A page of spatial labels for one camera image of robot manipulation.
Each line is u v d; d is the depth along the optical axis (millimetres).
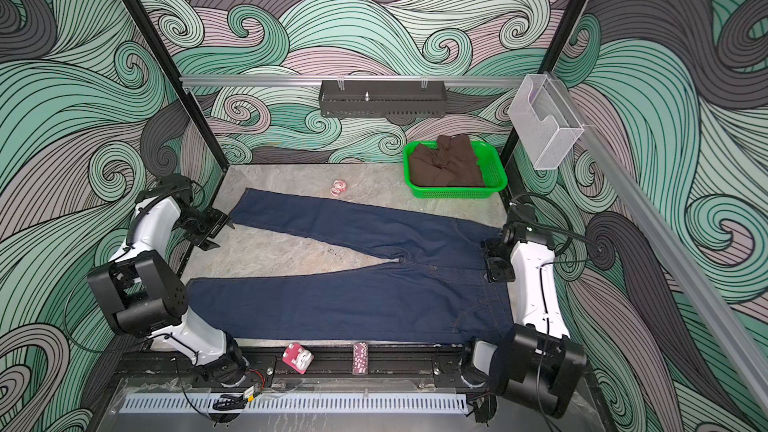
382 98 955
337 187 1102
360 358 726
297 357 696
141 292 457
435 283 883
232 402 716
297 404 697
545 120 780
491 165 1126
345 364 742
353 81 962
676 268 511
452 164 1113
